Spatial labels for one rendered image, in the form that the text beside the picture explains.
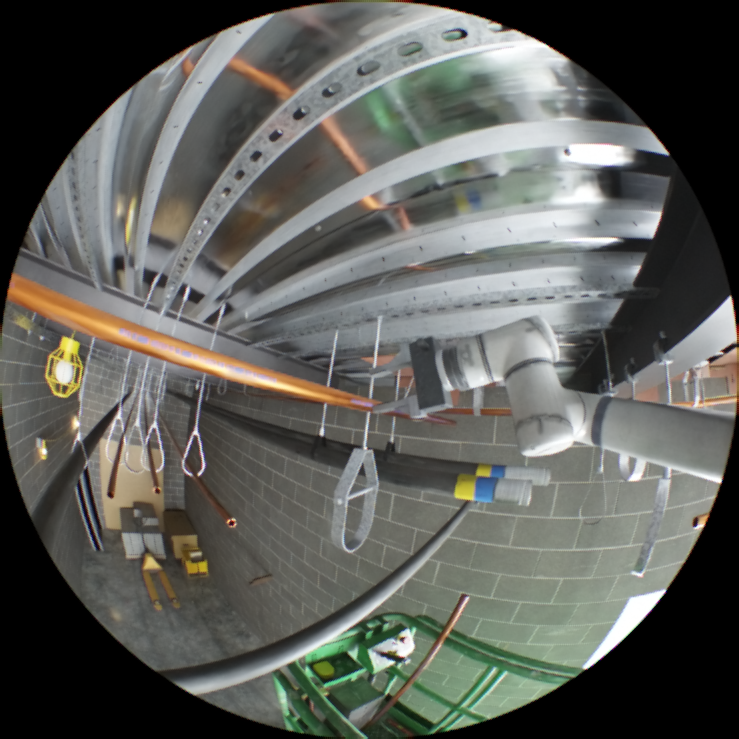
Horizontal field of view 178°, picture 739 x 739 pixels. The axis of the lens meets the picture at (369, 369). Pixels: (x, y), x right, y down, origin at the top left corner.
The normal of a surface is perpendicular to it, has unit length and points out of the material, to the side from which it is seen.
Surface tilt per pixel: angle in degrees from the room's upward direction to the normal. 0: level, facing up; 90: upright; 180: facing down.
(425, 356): 90
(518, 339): 77
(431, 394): 90
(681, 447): 100
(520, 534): 90
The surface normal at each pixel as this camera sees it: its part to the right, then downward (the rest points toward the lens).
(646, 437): -0.98, 0.02
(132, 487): 0.81, -0.03
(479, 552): -0.58, -0.25
